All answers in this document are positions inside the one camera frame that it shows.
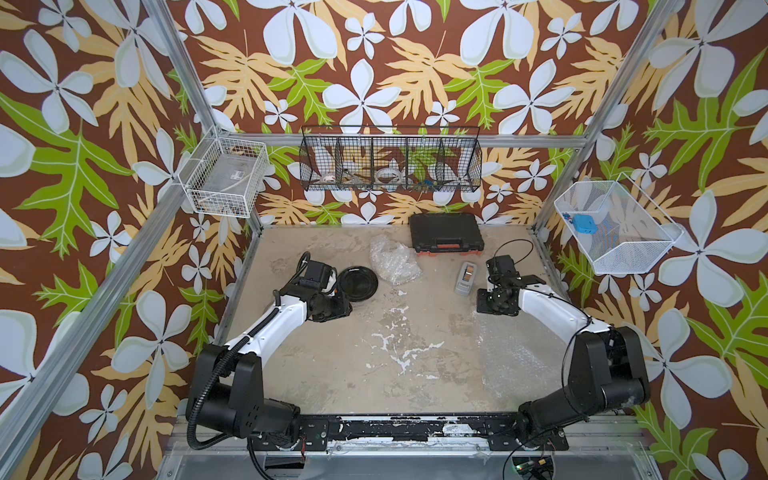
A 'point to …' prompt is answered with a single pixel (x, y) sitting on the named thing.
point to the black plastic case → (446, 234)
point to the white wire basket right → (633, 232)
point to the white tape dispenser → (466, 279)
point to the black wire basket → (390, 158)
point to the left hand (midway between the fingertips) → (348, 305)
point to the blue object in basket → (585, 224)
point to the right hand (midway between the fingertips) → (481, 303)
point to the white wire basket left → (224, 175)
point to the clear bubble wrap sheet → (394, 261)
